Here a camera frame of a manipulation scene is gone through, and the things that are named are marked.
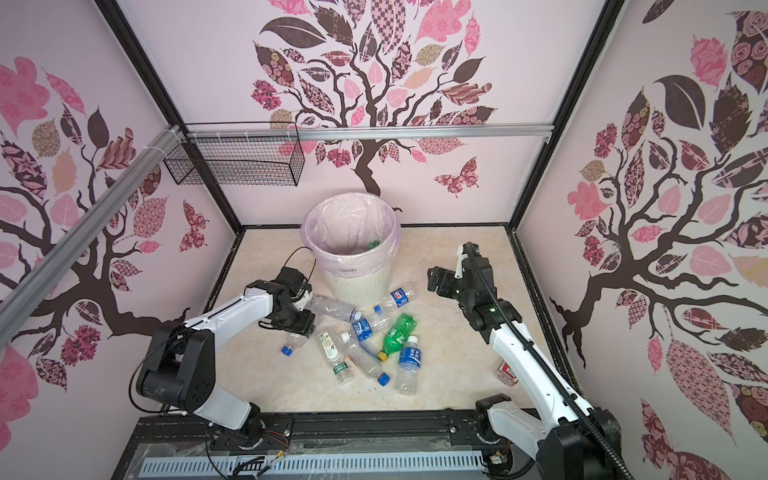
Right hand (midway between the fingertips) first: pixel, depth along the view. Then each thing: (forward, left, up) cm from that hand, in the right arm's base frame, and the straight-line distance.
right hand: (443, 270), depth 80 cm
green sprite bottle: (-12, +13, -16) cm, 24 cm away
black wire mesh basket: (+61, +76, -4) cm, 97 cm away
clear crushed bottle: (-1, +34, -17) cm, 38 cm away
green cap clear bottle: (-16, +32, -15) cm, 39 cm away
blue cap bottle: (-15, +45, -19) cm, 51 cm away
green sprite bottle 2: (+17, +20, -8) cm, 28 cm away
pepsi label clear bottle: (+1, +12, -17) cm, 21 cm away
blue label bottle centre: (-11, +23, -16) cm, 30 cm away
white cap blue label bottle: (-20, +10, -20) cm, 30 cm away
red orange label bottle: (-23, -16, -17) cm, 33 cm away
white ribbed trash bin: (0, +24, -10) cm, 26 cm away
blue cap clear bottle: (-17, +22, -21) cm, 35 cm away
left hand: (-9, +42, -18) cm, 47 cm away
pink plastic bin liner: (+22, +28, -8) cm, 36 cm away
